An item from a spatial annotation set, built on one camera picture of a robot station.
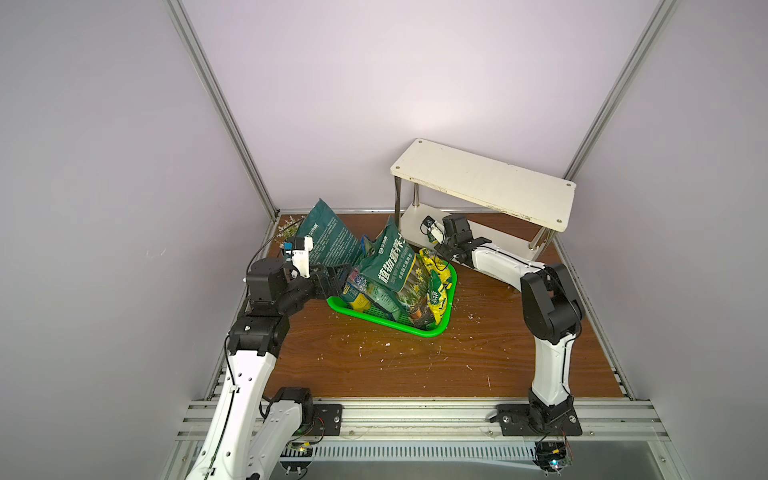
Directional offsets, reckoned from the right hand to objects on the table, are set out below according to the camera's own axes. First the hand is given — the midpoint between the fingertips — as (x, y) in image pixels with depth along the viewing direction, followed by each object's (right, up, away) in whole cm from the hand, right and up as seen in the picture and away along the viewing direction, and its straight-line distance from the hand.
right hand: (450, 228), depth 99 cm
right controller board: (+18, -55, -30) cm, 65 cm away
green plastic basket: (-8, -29, -19) cm, 35 cm away
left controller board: (-43, -57, -27) cm, 77 cm away
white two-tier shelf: (+11, +5, -24) cm, 27 cm away
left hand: (-32, -10, -29) cm, 44 cm away
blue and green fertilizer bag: (-24, -20, -15) cm, 34 cm away
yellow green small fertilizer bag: (-6, -16, -17) cm, 24 cm away
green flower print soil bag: (-20, -9, -20) cm, 29 cm away
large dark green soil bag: (-37, -5, -14) cm, 40 cm away
